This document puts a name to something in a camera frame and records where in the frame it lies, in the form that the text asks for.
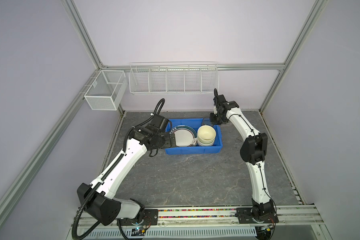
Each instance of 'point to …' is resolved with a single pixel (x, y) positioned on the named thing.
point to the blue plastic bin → (216, 148)
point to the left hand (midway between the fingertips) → (166, 145)
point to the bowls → (206, 135)
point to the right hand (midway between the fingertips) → (213, 122)
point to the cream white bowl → (204, 145)
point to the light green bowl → (206, 142)
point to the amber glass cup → (207, 121)
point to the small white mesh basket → (105, 92)
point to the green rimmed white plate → (185, 136)
